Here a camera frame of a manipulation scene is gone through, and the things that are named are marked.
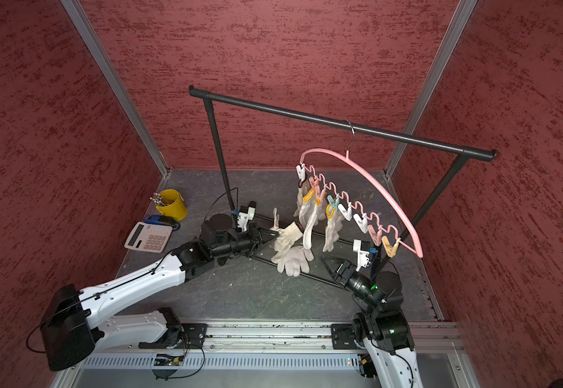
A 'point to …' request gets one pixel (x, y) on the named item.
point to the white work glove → (311, 211)
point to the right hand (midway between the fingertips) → (317, 265)
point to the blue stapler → (162, 221)
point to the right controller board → (366, 365)
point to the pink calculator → (149, 237)
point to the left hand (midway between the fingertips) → (279, 240)
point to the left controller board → (168, 360)
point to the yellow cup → (175, 208)
